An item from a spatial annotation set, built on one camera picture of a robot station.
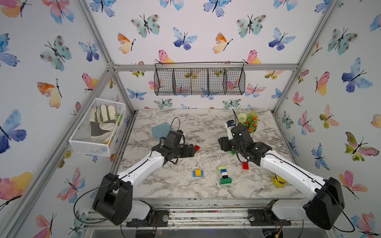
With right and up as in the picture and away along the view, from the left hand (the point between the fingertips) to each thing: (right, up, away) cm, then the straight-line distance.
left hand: (191, 149), depth 86 cm
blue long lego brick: (+1, -14, 0) cm, 14 cm away
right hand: (+18, +8, -6) cm, 20 cm away
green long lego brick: (+19, -18, -1) cm, 26 cm away
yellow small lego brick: (+4, -14, +1) cm, 14 cm away
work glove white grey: (-45, +16, -8) cm, 49 cm away
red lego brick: (+32, -11, +5) cm, 34 cm away
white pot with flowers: (+36, +17, +8) cm, 41 cm away
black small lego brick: (+19, -15, -1) cm, 24 cm away
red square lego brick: (+3, -1, +13) cm, 13 cm away
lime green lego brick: (+18, -12, +4) cm, 22 cm away
